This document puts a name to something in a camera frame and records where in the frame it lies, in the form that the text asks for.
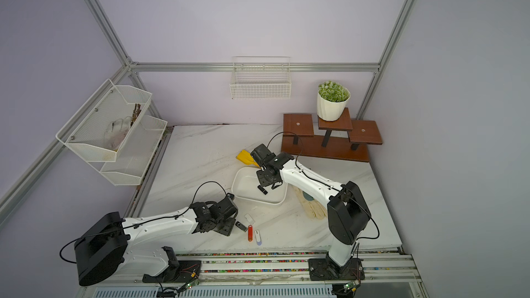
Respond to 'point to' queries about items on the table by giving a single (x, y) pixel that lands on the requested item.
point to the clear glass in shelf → (116, 131)
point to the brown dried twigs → (135, 113)
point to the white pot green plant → (331, 101)
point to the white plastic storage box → (245, 186)
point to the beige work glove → (315, 210)
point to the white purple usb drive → (258, 238)
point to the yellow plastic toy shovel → (246, 157)
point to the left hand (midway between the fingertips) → (224, 225)
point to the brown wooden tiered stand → (343, 138)
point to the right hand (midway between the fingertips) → (271, 179)
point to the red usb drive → (250, 233)
